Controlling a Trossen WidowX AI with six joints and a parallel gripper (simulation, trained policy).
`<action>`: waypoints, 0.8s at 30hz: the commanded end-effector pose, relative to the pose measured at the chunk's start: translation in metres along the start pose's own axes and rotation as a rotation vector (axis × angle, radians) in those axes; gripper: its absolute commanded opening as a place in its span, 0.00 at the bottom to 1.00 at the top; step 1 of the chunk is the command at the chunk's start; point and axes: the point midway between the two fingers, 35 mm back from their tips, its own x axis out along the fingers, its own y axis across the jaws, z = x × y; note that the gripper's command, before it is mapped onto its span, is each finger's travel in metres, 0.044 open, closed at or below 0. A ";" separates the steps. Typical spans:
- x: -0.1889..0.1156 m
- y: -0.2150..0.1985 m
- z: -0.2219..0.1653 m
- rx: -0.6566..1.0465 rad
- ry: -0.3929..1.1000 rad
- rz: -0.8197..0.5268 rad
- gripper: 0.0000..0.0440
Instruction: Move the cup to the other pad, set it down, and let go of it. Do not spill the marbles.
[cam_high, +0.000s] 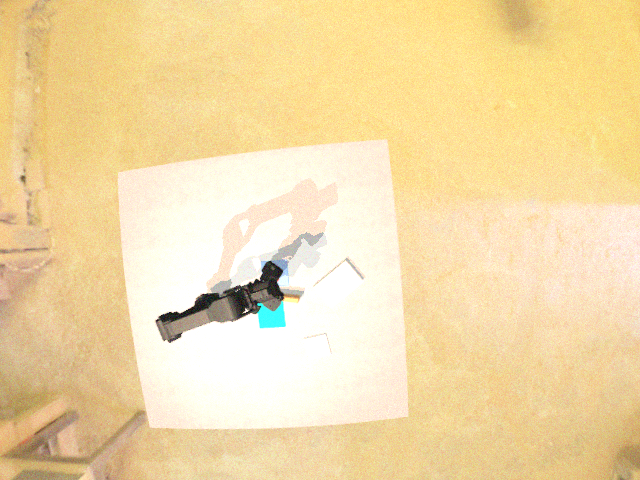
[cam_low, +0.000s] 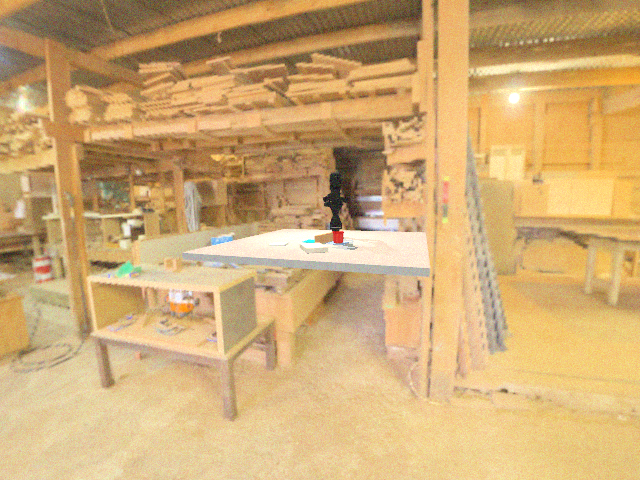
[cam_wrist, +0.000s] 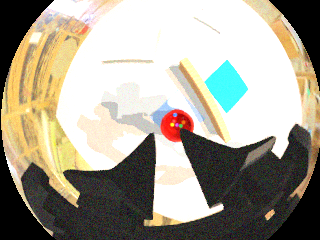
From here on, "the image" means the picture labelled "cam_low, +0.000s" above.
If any wooden plank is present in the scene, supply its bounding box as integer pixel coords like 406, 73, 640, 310
315, 232, 333, 244

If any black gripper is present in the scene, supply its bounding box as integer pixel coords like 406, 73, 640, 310
324, 190, 348, 216

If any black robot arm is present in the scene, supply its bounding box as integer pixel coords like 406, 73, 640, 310
323, 172, 343, 232

